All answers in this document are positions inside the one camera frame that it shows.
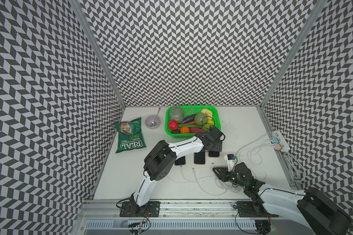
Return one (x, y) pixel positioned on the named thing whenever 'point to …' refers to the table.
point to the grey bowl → (149, 119)
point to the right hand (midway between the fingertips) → (214, 172)
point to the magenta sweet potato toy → (196, 129)
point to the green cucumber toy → (190, 125)
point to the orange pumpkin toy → (185, 129)
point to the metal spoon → (153, 122)
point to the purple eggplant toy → (189, 119)
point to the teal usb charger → (275, 140)
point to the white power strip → (283, 142)
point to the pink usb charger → (277, 146)
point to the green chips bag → (131, 135)
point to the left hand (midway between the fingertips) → (215, 146)
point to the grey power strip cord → (296, 171)
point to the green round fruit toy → (201, 119)
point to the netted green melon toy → (176, 113)
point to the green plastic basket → (189, 109)
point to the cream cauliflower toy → (209, 113)
